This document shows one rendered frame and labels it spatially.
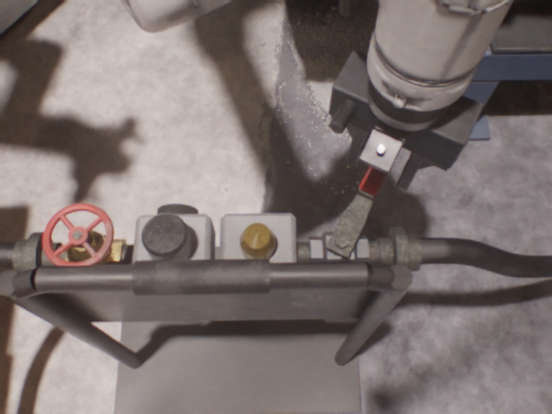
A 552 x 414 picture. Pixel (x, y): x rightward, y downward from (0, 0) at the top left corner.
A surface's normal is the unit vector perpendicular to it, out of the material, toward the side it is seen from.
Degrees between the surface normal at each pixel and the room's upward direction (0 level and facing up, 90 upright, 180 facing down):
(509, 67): 90
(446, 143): 90
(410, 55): 91
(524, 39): 0
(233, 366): 0
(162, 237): 0
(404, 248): 9
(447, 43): 90
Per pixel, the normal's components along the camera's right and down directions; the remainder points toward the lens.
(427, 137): -0.47, 0.82
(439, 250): -0.06, -0.12
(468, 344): 0.00, -0.37
